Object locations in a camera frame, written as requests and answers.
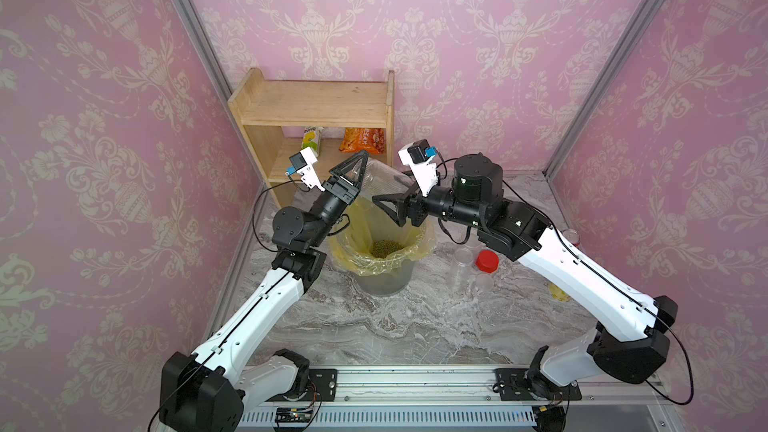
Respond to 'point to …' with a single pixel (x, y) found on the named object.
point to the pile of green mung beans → (383, 248)
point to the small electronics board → (293, 415)
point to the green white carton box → (312, 139)
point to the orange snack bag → (357, 139)
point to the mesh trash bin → (384, 285)
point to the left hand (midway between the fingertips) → (372, 162)
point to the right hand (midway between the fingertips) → (388, 186)
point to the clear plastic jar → (483, 283)
